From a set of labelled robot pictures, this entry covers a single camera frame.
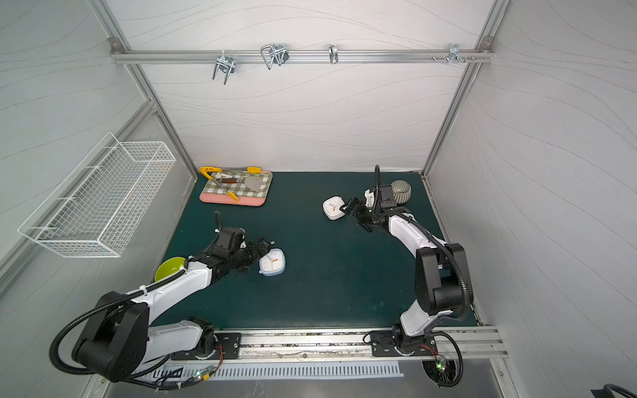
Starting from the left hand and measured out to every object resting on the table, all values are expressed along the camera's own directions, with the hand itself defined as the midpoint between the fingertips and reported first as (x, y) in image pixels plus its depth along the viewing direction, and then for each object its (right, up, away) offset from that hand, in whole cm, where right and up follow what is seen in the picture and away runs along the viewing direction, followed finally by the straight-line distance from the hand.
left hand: (267, 252), depth 87 cm
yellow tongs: (-36, +32, +31) cm, 58 cm away
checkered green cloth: (-16, +26, +27) cm, 41 cm away
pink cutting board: (-24, +19, +24) cm, 39 cm away
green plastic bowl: (-35, -5, -1) cm, 35 cm away
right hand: (+30, +14, +3) cm, 33 cm away
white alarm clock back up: (+24, +15, +17) cm, 33 cm away
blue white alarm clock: (+2, -4, +1) cm, 5 cm away
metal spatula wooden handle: (-13, +26, +27) cm, 40 cm away
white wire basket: (-43, +16, -20) cm, 50 cm away
